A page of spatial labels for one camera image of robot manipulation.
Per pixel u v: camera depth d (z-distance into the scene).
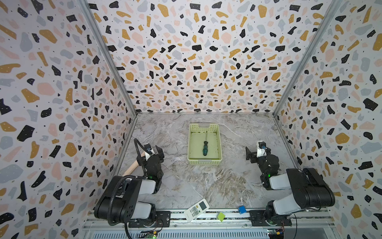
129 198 0.44
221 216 0.75
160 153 0.83
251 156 0.83
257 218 0.74
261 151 0.80
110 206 0.39
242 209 0.77
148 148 0.74
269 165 0.69
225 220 0.74
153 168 0.66
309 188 0.45
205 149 0.97
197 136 1.09
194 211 0.75
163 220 0.73
